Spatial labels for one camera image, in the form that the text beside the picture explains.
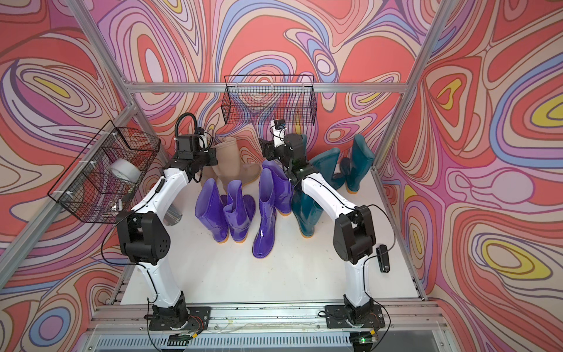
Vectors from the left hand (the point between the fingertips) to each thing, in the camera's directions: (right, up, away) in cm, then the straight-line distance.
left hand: (216, 151), depth 91 cm
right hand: (+22, +3, -7) cm, 23 cm away
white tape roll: (-26, -9, -17) cm, 32 cm away
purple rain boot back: (+28, -15, -10) cm, 33 cm away
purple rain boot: (+13, -23, -17) cm, 32 cm away
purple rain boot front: (+21, -36, -4) cm, 42 cm away
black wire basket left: (-37, -13, -13) cm, 41 cm away
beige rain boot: (+11, -8, +19) cm, 24 cm away
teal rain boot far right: (+61, -3, -3) cm, 61 cm away
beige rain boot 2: (+4, -6, +5) cm, 8 cm away
